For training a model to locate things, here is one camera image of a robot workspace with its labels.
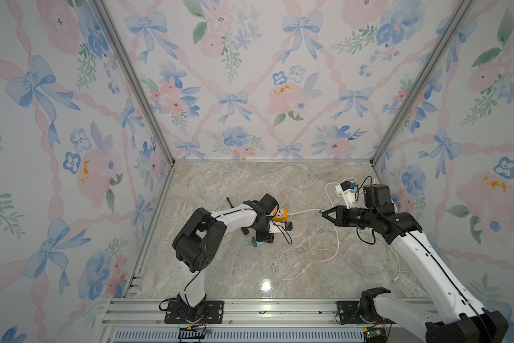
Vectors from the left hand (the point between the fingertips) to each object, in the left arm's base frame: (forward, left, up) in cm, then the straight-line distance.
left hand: (270, 232), depth 93 cm
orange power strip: (+8, -4, +2) cm, 9 cm away
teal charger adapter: (-6, +6, +2) cm, 9 cm away
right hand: (-3, -19, +21) cm, 28 cm away
